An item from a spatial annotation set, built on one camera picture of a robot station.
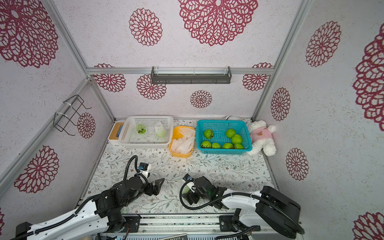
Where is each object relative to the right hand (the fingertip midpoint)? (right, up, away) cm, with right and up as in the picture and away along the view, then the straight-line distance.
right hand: (185, 188), depth 83 cm
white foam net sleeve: (-18, +35, +17) cm, 43 cm away
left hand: (-14, +8, -6) cm, 18 cm away
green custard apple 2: (-33, +34, +23) cm, 53 cm away
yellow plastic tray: (-8, +29, +26) cm, 40 cm away
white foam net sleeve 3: (+1, +4, -13) cm, 14 cm away
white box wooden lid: (-51, +34, +26) cm, 67 cm away
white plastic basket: (-26, +32, +29) cm, 50 cm away
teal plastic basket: (+25, +36, +36) cm, 56 cm away
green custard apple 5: (+31, +31, +23) cm, 50 cm away
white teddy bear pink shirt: (+50, +28, +16) cm, 59 cm away
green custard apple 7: (+13, +23, +15) cm, 30 cm away
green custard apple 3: (+1, +4, -13) cm, 14 cm away
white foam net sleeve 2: (-33, +34, +23) cm, 53 cm away
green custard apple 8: (+19, +23, +15) cm, 33 cm away
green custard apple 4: (+15, +30, +20) cm, 39 cm away
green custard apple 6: (+34, +27, +17) cm, 47 cm away
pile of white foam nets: (-1, +23, +15) cm, 27 cm away
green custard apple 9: (+34, +22, +15) cm, 43 cm away
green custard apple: (-18, +30, +20) cm, 40 cm away
